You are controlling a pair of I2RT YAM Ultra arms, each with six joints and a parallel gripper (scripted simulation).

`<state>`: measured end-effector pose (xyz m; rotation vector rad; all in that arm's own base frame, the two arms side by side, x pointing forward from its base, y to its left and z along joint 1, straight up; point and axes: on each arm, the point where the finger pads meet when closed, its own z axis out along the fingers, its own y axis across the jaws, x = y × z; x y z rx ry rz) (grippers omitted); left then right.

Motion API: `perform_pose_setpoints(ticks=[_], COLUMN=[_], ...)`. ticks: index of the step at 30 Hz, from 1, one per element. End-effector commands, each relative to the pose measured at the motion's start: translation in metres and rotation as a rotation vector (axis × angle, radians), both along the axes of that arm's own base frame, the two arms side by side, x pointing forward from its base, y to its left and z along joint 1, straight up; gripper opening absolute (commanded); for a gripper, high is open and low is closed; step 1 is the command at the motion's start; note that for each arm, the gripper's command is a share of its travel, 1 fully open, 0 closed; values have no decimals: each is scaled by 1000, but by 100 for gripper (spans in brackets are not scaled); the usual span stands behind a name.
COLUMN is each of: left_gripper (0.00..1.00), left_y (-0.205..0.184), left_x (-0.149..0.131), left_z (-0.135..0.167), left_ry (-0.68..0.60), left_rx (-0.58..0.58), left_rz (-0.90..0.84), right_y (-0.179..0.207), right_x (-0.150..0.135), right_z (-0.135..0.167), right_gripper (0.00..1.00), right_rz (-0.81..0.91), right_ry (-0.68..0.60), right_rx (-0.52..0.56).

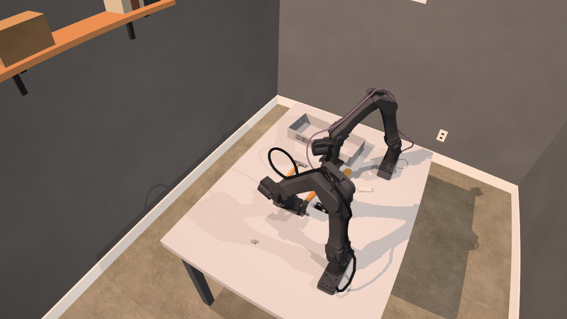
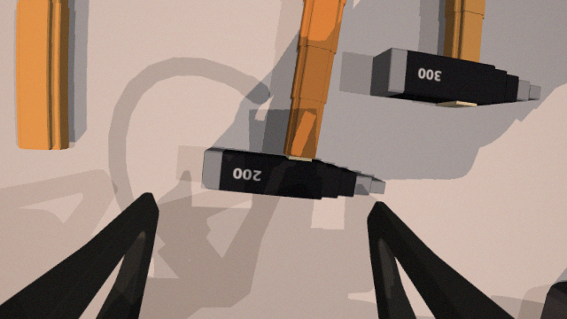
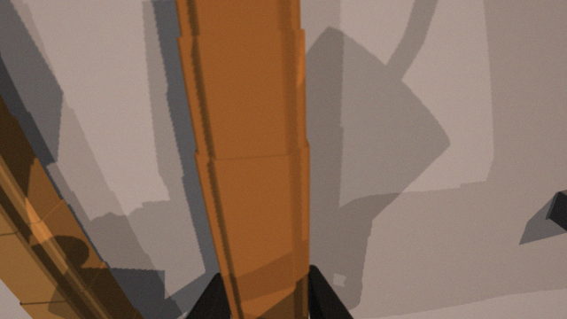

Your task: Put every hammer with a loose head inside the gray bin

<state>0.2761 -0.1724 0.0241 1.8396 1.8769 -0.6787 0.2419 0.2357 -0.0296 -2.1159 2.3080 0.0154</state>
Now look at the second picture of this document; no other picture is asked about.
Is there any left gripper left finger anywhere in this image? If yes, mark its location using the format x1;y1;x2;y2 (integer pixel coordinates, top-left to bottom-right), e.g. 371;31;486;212
0;192;159;319

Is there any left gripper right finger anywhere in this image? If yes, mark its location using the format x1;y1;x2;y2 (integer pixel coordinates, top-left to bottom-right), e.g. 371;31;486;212
367;201;515;319

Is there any black hammer with wooden handle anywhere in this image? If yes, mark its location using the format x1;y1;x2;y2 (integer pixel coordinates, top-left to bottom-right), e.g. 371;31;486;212
370;0;541;108

